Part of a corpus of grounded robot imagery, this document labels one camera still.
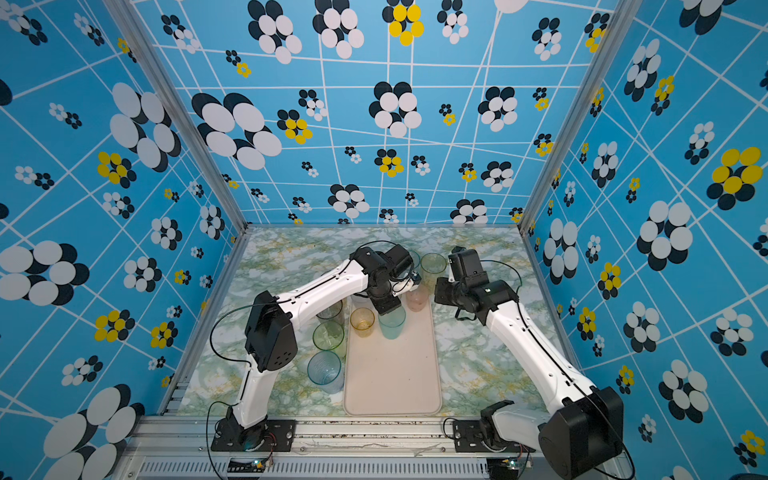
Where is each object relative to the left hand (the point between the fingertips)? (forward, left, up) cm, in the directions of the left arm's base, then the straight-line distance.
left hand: (390, 304), depth 87 cm
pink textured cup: (+7, -9, -9) cm, 15 cm away
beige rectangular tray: (-18, -1, -10) cm, 20 cm away
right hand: (+1, -14, +7) cm, 16 cm away
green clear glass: (-8, +17, -4) cm, 19 cm away
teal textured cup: (-7, -1, +2) cm, 7 cm away
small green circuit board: (-38, +32, -11) cm, 51 cm away
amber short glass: (-3, +8, -3) cm, 10 cm away
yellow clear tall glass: (+16, -14, -2) cm, 21 cm away
